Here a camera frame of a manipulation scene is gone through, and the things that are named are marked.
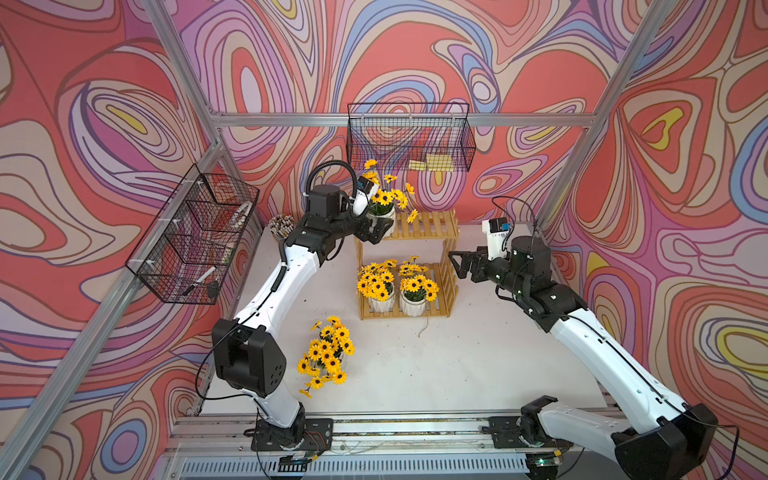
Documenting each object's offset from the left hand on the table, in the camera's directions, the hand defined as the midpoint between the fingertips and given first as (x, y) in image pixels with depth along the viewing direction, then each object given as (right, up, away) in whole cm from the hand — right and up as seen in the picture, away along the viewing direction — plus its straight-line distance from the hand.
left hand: (381, 213), depth 78 cm
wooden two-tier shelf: (+4, -22, +12) cm, 26 cm away
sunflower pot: (-14, -38, -6) cm, 41 cm away
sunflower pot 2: (-2, -19, +4) cm, 19 cm away
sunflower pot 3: (+9, -21, +2) cm, 23 cm away
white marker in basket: (-44, -17, -4) cm, 48 cm away
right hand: (+21, -12, -4) cm, 24 cm away
